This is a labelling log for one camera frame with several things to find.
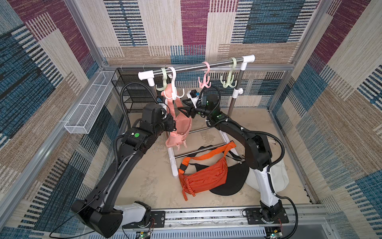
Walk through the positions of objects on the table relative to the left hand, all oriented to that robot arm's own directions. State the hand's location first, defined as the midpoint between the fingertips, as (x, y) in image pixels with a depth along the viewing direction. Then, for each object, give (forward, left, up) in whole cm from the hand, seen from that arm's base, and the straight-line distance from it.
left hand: (170, 116), depth 71 cm
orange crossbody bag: (-20, -17, -26) cm, 37 cm away
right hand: (+16, -6, -7) cm, 18 cm away
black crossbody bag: (-18, -35, -31) cm, 50 cm away
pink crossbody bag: (+13, -3, -22) cm, 25 cm away
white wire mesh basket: (-1, +41, 0) cm, 41 cm away
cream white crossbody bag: (-18, -58, -32) cm, 68 cm away
